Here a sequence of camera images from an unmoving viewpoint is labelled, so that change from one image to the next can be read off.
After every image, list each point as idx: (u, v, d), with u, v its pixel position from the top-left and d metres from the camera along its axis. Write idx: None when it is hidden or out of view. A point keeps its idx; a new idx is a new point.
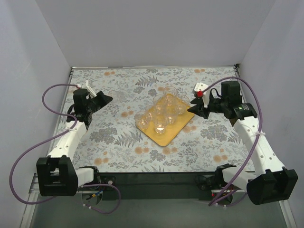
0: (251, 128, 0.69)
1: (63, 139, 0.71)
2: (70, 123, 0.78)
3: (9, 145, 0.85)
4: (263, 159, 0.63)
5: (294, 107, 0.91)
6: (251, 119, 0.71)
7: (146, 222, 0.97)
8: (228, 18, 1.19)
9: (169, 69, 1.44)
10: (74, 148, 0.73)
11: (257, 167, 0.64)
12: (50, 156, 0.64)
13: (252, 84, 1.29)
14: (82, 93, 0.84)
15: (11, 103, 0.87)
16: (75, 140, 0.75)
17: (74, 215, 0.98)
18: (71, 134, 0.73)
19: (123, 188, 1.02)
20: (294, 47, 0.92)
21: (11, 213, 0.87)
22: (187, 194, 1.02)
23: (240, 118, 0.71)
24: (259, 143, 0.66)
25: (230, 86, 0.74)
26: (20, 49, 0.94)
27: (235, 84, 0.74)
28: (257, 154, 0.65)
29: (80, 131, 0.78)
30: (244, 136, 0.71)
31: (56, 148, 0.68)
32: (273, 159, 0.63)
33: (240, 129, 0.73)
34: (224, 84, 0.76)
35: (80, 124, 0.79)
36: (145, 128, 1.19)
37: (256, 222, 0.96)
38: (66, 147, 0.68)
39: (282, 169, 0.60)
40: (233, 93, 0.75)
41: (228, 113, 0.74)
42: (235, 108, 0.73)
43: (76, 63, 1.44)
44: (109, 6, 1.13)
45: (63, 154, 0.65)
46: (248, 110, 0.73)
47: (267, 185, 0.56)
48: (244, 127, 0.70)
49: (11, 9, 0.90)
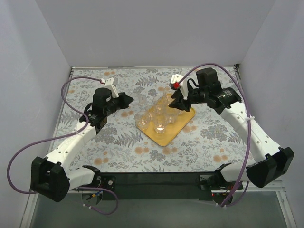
0: (240, 115, 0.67)
1: (66, 142, 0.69)
2: (82, 124, 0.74)
3: (9, 145, 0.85)
4: (260, 144, 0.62)
5: (294, 107, 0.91)
6: (236, 106, 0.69)
7: (146, 222, 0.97)
8: (228, 18, 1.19)
9: (169, 69, 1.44)
10: (76, 152, 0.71)
11: (255, 153, 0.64)
12: (46, 157, 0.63)
13: (252, 84, 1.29)
14: (104, 94, 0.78)
15: (11, 103, 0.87)
16: (80, 145, 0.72)
17: (74, 215, 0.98)
18: (77, 138, 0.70)
19: (123, 188, 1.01)
20: (294, 47, 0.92)
21: (11, 213, 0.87)
22: (187, 194, 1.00)
23: (226, 106, 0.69)
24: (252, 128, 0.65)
25: (206, 75, 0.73)
26: (20, 49, 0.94)
27: (211, 71, 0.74)
28: (252, 140, 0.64)
29: (89, 135, 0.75)
30: (234, 124, 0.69)
31: (56, 150, 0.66)
32: (269, 142, 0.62)
33: (228, 118, 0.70)
34: (200, 74, 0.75)
35: (90, 128, 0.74)
36: (145, 127, 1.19)
37: (257, 222, 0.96)
38: (65, 152, 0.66)
39: (279, 149, 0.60)
40: (212, 81, 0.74)
41: (213, 102, 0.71)
42: (218, 96, 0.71)
43: (76, 63, 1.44)
44: (109, 6, 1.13)
45: (58, 161, 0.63)
46: (232, 96, 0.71)
47: (271, 171, 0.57)
48: (233, 114, 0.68)
49: (12, 9, 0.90)
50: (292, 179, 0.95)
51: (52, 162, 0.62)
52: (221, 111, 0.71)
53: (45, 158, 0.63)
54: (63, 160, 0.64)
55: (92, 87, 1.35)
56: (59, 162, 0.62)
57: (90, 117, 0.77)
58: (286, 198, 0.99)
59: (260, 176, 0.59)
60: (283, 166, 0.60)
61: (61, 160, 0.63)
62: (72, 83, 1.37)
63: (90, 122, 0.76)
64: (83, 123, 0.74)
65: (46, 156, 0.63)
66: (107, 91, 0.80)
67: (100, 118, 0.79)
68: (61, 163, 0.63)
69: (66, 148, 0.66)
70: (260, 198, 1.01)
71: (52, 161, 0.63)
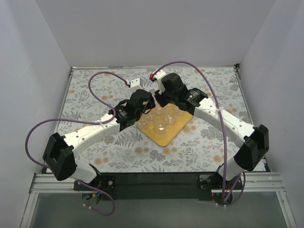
0: (210, 109, 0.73)
1: (88, 128, 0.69)
2: (109, 116, 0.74)
3: (9, 144, 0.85)
4: (236, 129, 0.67)
5: (294, 107, 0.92)
6: (205, 102, 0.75)
7: (146, 222, 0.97)
8: (228, 19, 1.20)
9: (169, 69, 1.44)
10: (92, 142, 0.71)
11: (235, 139, 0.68)
12: (64, 136, 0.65)
13: (252, 84, 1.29)
14: (142, 96, 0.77)
15: (11, 103, 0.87)
16: (99, 136, 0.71)
17: (74, 215, 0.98)
18: (98, 129, 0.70)
19: (123, 188, 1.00)
20: (294, 47, 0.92)
21: (11, 213, 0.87)
22: (187, 194, 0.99)
23: (196, 105, 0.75)
24: (224, 117, 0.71)
25: (172, 81, 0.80)
26: (21, 50, 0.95)
27: (174, 78, 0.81)
28: (228, 128, 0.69)
29: (111, 129, 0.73)
30: (208, 118, 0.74)
31: (75, 133, 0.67)
32: (243, 125, 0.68)
33: (201, 114, 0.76)
34: (166, 81, 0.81)
35: (114, 124, 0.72)
36: (145, 128, 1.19)
37: (256, 222, 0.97)
38: (81, 139, 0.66)
39: (253, 128, 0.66)
40: (178, 86, 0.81)
41: (184, 105, 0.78)
42: (187, 98, 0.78)
43: (76, 63, 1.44)
44: (109, 6, 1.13)
45: (71, 144, 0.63)
46: (198, 95, 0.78)
47: (253, 150, 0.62)
48: (204, 110, 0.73)
49: (12, 9, 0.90)
50: (291, 180, 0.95)
51: (66, 143, 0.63)
52: (193, 111, 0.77)
53: (62, 137, 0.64)
54: (76, 145, 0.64)
55: (92, 87, 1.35)
56: (72, 146, 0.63)
57: (119, 112, 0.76)
58: (286, 198, 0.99)
59: (246, 160, 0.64)
60: (263, 144, 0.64)
61: (74, 145, 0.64)
62: (72, 83, 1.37)
63: (118, 118, 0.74)
64: (110, 116, 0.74)
65: (64, 135, 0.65)
66: (146, 93, 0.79)
67: (130, 117, 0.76)
68: (73, 147, 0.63)
69: (84, 135, 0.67)
70: (259, 198, 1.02)
71: (67, 142, 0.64)
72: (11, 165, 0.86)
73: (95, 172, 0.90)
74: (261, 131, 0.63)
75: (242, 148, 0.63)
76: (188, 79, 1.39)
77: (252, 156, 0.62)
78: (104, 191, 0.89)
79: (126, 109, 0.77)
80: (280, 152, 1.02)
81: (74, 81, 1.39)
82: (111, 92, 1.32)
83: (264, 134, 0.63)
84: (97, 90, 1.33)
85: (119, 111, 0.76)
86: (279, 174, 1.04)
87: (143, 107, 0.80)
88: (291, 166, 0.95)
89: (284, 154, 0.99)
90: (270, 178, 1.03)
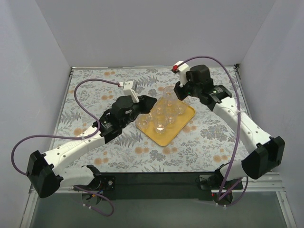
0: (231, 109, 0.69)
1: (70, 144, 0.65)
2: (93, 129, 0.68)
3: (9, 144, 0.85)
4: (251, 134, 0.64)
5: (294, 107, 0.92)
6: (227, 101, 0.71)
7: (146, 222, 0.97)
8: (228, 19, 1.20)
9: (169, 69, 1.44)
10: (75, 157, 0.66)
11: (247, 145, 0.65)
12: (44, 154, 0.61)
13: (252, 84, 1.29)
14: (124, 106, 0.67)
15: (11, 103, 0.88)
16: (82, 151, 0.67)
17: (74, 215, 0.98)
18: (80, 145, 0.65)
19: (123, 188, 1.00)
20: (294, 47, 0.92)
21: (11, 213, 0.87)
22: (187, 194, 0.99)
23: (217, 101, 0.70)
24: (242, 121, 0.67)
25: (201, 72, 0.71)
26: (21, 49, 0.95)
27: (205, 69, 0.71)
28: (243, 131, 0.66)
29: (95, 143, 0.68)
30: (226, 118, 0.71)
31: (56, 150, 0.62)
32: (260, 132, 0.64)
33: (219, 112, 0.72)
34: (195, 71, 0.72)
35: (98, 137, 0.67)
36: (145, 128, 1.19)
37: (256, 222, 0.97)
38: (62, 156, 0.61)
39: (269, 138, 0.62)
40: (205, 80, 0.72)
41: (205, 99, 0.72)
42: (210, 93, 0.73)
43: (76, 63, 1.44)
44: (109, 6, 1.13)
45: (52, 163, 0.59)
46: (223, 92, 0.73)
47: (262, 159, 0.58)
48: (224, 108, 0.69)
49: (12, 9, 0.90)
50: (292, 180, 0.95)
51: (46, 161, 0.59)
52: (212, 107, 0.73)
53: (43, 155, 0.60)
54: (56, 164, 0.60)
55: (92, 87, 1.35)
56: (52, 165, 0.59)
57: (104, 124, 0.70)
58: (286, 198, 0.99)
59: (253, 167, 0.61)
60: (276, 156, 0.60)
61: (55, 164, 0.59)
62: (72, 83, 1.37)
63: (101, 130, 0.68)
64: (94, 129, 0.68)
65: (44, 153, 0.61)
66: (129, 101, 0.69)
67: (115, 128, 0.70)
68: (53, 166, 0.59)
69: (65, 152, 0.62)
70: (260, 198, 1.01)
71: (47, 161, 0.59)
72: (11, 165, 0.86)
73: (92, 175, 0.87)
74: (276, 142, 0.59)
75: (251, 155, 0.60)
76: None
77: (259, 165, 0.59)
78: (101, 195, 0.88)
79: (111, 119, 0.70)
80: None
81: (74, 81, 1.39)
82: (111, 92, 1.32)
83: (280, 147, 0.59)
84: (97, 90, 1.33)
85: (104, 122, 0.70)
86: (279, 174, 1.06)
87: (128, 115, 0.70)
88: (291, 166, 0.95)
89: (284, 154, 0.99)
90: (270, 178, 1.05)
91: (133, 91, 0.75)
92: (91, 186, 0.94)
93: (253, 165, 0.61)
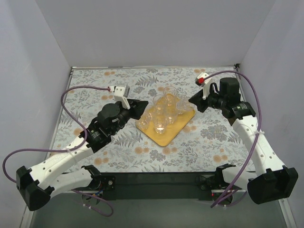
0: (250, 128, 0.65)
1: (56, 157, 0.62)
2: (80, 139, 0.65)
3: (9, 144, 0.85)
4: (263, 158, 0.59)
5: (294, 107, 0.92)
6: (248, 119, 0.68)
7: (146, 223, 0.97)
8: (228, 19, 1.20)
9: (169, 69, 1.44)
10: (63, 170, 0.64)
11: (257, 166, 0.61)
12: (30, 169, 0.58)
13: (252, 84, 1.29)
14: (110, 115, 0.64)
15: (11, 103, 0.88)
16: (70, 163, 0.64)
17: (74, 215, 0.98)
18: (67, 157, 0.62)
19: (123, 188, 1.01)
20: (294, 47, 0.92)
21: (11, 213, 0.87)
22: (187, 194, 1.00)
23: (238, 117, 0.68)
24: (259, 142, 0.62)
25: (229, 85, 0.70)
26: (20, 49, 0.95)
27: (234, 82, 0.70)
28: (256, 153, 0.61)
29: (82, 155, 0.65)
30: (244, 137, 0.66)
31: (42, 164, 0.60)
32: (273, 157, 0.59)
33: (238, 129, 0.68)
34: (222, 83, 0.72)
35: (85, 148, 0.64)
36: (145, 128, 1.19)
37: (257, 222, 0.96)
38: (49, 171, 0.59)
39: (282, 167, 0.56)
40: (232, 93, 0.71)
41: (227, 112, 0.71)
42: (233, 108, 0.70)
43: (76, 63, 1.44)
44: (109, 6, 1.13)
45: (37, 179, 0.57)
46: (247, 109, 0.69)
47: (268, 186, 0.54)
48: (243, 126, 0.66)
49: (12, 9, 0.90)
50: None
51: (32, 177, 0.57)
52: (232, 122, 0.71)
53: (29, 170, 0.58)
54: (42, 179, 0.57)
55: (92, 87, 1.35)
56: (37, 181, 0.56)
57: (91, 134, 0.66)
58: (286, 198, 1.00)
59: (256, 191, 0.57)
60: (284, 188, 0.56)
61: (40, 180, 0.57)
62: (72, 83, 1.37)
63: (89, 140, 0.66)
64: (81, 139, 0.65)
65: (30, 168, 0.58)
66: (116, 109, 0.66)
67: (103, 137, 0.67)
68: (39, 182, 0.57)
69: (51, 166, 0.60)
70: None
71: (33, 176, 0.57)
72: (12, 165, 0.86)
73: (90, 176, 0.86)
74: (288, 174, 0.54)
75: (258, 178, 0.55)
76: (188, 79, 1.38)
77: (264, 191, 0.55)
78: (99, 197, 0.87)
79: (99, 128, 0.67)
80: (280, 152, 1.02)
81: (74, 81, 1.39)
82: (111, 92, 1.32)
83: (291, 178, 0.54)
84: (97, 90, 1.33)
85: (91, 131, 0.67)
86: None
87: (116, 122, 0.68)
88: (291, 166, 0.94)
89: (284, 154, 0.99)
90: None
91: (125, 98, 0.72)
92: (91, 186, 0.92)
93: (257, 189, 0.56)
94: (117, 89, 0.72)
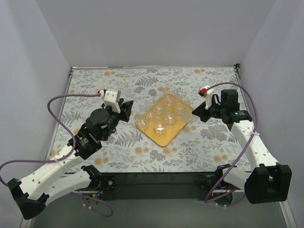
0: (246, 129, 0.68)
1: (44, 169, 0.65)
2: (69, 148, 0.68)
3: (9, 144, 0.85)
4: (257, 155, 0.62)
5: (294, 107, 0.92)
6: (245, 122, 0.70)
7: (146, 222, 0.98)
8: (228, 19, 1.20)
9: (169, 69, 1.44)
10: (53, 180, 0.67)
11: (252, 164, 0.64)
12: (21, 181, 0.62)
13: (252, 84, 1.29)
14: (98, 120, 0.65)
15: (11, 102, 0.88)
16: (59, 174, 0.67)
17: (75, 215, 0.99)
18: (55, 168, 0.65)
19: (123, 188, 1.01)
20: (294, 47, 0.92)
21: (11, 213, 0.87)
22: (187, 194, 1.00)
23: (235, 120, 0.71)
24: (253, 141, 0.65)
25: (228, 94, 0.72)
26: (20, 49, 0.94)
27: (234, 91, 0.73)
28: (251, 150, 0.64)
29: (70, 164, 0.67)
30: (240, 138, 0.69)
31: (31, 176, 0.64)
32: (267, 156, 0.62)
33: (235, 132, 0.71)
34: (223, 92, 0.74)
35: (73, 158, 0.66)
36: (145, 127, 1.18)
37: (257, 222, 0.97)
38: (37, 183, 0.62)
39: (274, 164, 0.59)
40: (232, 101, 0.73)
41: (225, 118, 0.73)
42: (232, 113, 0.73)
43: (76, 63, 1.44)
44: (109, 6, 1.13)
45: (26, 192, 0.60)
46: (244, 116, 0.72)
47: (263, 181, 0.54)
48: (240, 128, 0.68)
49: (12, 9, 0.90)
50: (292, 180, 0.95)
51: (22, 190, 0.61)
52: (231, 127, 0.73)
53: (19, 183, 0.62)
54: (32, 191, 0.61)
55: (92, 87, 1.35)
56: (27, 193, 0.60)
57: (80, 140, 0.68)
58: None
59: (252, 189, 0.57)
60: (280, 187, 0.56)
61: (30, 192, 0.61)
62: (72, 83, 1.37)
63: (77, 147, 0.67)
64: (70, 147, 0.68)
65: (21, 181, 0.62)
66: (104, 115, 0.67)
67: (92, 144, 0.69)
68: (29, 194, 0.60)
69: (40, 178, 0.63)
70: None
71: (22, 189, 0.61)
72: (12, 165, 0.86)
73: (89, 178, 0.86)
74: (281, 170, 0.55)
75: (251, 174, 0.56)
76: (188, 79, 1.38)
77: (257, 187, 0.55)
78: (99, 199, 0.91)
79: (88, 134, 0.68)
80: (280, 152, 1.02)
81: (74, 81, 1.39)
82: None
83: (284, 173, 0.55)
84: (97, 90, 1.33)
85: (80, 137, 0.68)
86: None
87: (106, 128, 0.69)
88: (291, 166, 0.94)
89: (284, 154, 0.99)
90: None
91: (117, 103, 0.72)
92: (91, 186, 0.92)
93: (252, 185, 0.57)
94: (108, 94, 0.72)
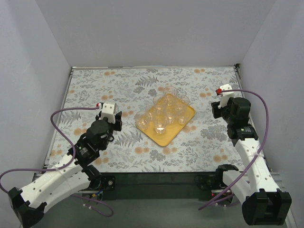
0: (250, 148, 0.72)
1: (45, 177, 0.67)
2: (69, 158, 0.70)
3: (9, 144, 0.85)
4: (258, 178, 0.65)
5: (294, 107, 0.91)
6: (250, 141, 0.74)
7: (146, 222, 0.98)
8: (228, 19, 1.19)
9: (169, 69, 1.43)
10: (53, 188, 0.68)
11: (252, 186, 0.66)
12: (21, 190, 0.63)
13: (252, 84, 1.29)
14: (98, 131, 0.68)
15: (11, 103, 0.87)
16: (59, 182, 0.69)
17: (77, 215, 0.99)
18: (56, 176, 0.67)
19: (123, 188, 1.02)
20: (294, 47, 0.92)
21: (11, 214, 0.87)
22: (187, 193, 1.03)
23: (241, 137, 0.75)
24: (256, 163, 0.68)
25: (240, 108, 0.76)
26: (20, 49, 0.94)
27: (246, 107, 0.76)
28: (252, 173, 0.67)
29: (70, 173, 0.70)
30: (243, 156, 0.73)
31: (32, 185, 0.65)
32: (268, 180, 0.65)
33: (239, 149, 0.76)
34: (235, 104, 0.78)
35: (73, 166, 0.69)
36: (145, 128, 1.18)
37: None
38: (39, 190, 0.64)
39: (275, 190, 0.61)
40: (241, 117, 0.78)
41: (231, 133, 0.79)
42: (238, 128, 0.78)
43: (76, 63, 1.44)
44: (108, 6, 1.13)
45: (27, 200, 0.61)
46: (250, 133, 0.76)
47: (262, 205, 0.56)
48: (244, 147, 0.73)
49: (11, 10, 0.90)
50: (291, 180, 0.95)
51: (22, 199, 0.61)
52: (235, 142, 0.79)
53: (19, 191, 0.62)
54: (33, 200, 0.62)
55: (92, 87, 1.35)
56: (28, 201, 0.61)
57: (79, 149, 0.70)
58: None
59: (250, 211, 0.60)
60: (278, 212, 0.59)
61: (31, 200, 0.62)
62: (72, 84, 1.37)
63: (77, 157, 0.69)
64: (70, 157, 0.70)
65: (21, 189, 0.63)
66: (104, 126, 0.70)
67: (91, 152, 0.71)
68: (29, 203, 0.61)
69: (41, 186, 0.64)
70: None
71: (23, 197, 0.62)
72: (12, 166, 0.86)
73: (88, 179, 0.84)
74: (281, 197, 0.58)
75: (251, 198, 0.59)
76: (188, 79, 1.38)
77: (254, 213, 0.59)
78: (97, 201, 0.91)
79: (86, 144, 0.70)
80: (280, 152, 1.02)
81: (74, 81, 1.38)
82: (111, 92, 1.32)
83: (283, 201, 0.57)
84: (97, 90, 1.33)
85: (80, 147, 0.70)
86: (279, 174, 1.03)
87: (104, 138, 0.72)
88: (291, 166, 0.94)
89: (283, 154, 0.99)
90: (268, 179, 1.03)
91: (113, 114, 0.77)
92: (91, 186, 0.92)
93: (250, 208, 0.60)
94: (106, 106, 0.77)
